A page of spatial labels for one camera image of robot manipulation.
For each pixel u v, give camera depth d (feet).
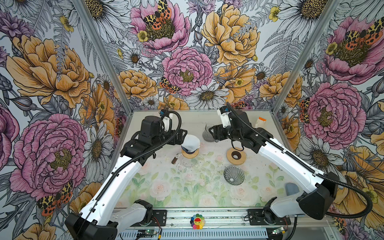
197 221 2.35
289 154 1.52
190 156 2.73
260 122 3.35
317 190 1.30
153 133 1.72
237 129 1.88
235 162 3.02
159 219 2.41
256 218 2.41
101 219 1.22
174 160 2.92
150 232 2.33
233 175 2.79
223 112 2.14
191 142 2.70
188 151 2.78
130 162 1.45
